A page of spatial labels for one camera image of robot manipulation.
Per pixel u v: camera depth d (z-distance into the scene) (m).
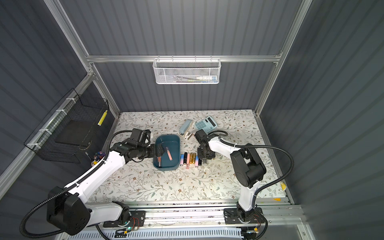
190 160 0.93
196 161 0.91
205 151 0.79
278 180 0.49
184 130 1.05
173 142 1.00
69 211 0.39
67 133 0.72
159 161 0.93
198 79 0.91
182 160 0.92
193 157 0.94
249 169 0.49
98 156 0.82
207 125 1.10
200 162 0.92
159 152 0.74
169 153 0.96
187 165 0.91
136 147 0.62
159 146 0.99
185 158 0.94
